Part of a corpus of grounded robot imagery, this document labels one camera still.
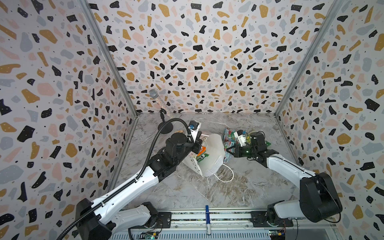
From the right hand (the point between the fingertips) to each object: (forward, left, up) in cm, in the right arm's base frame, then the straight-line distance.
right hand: (225, 147), depth 84 cm
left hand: (-3, +14, +19) cm, 24 cm away
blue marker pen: (-34, +10, -13) cm, 37 cm away
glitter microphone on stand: (+24, +38, -12) cm, 46 cm away
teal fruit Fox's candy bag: (+19, -5, -12) cm, 23 cm away
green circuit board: (-41, +38, -16) cm, 58 cm away
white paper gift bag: (+1, +6, -1) cm, 6 cm away
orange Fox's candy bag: (+1, +13, -4) cm, 13 cm away
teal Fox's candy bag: (+3, -2, -1) cm, 4 cm away
